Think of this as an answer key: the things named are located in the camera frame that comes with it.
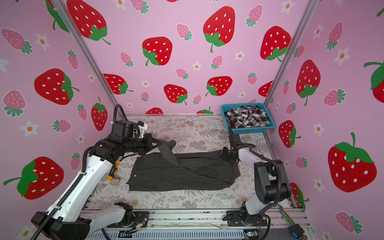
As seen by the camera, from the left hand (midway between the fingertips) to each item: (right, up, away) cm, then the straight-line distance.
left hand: (162, 141), depth 70 cm
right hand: (+32, -11, +24) cm, 42 cm away
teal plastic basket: (+54, +5, +34) cm, 64 cm away
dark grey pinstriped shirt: (-2, -19, +19) cm, 27 cm away
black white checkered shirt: (+51, +15, +35) cm, 64 cm away
